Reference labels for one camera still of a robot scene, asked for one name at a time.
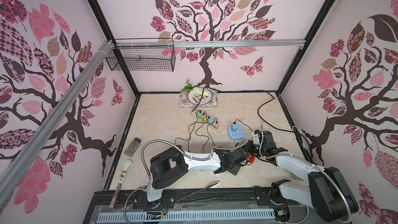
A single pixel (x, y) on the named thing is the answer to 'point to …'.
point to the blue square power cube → (239, 134)
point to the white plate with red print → (195, 98)
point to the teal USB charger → (234, 127)
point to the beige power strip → (219, 129)
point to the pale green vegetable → (198, 90)
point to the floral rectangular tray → (184, 102)
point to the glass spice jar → (132, 147)
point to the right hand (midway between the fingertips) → (242, 146)
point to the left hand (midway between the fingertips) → (234, 168)
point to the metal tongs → (197, 191)
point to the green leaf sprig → (188, 87)
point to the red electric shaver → (250, 158)
